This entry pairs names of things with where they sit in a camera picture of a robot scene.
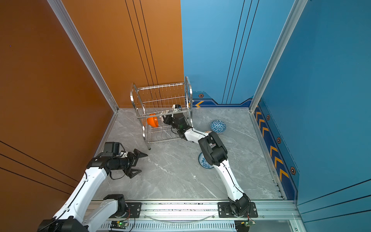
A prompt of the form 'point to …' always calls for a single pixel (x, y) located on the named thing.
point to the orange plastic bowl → (152, 120)
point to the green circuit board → (118, 224)
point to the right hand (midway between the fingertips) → (161, 115)
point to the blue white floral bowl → (203, 162)
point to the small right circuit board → (249, 223)
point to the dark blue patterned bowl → (218, 126)
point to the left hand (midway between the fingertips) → (145, 159)
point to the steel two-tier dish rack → (151, 103)
